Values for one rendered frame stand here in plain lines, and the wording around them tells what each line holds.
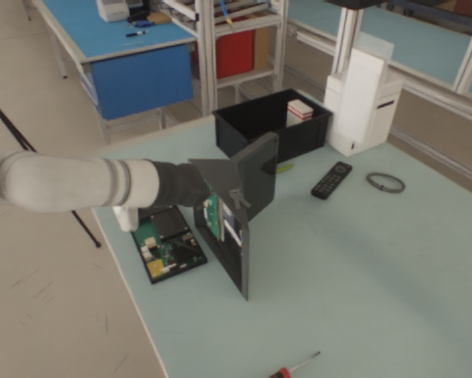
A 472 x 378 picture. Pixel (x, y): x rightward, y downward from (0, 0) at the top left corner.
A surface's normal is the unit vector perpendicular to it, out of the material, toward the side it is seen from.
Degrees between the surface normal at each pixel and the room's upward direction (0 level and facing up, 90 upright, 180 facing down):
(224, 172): 0
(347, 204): 0
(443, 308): 0
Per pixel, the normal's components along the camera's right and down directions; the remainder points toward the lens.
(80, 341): 0.00, -0.76
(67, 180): 0.92, 0.05
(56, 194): 0.85, 0.28
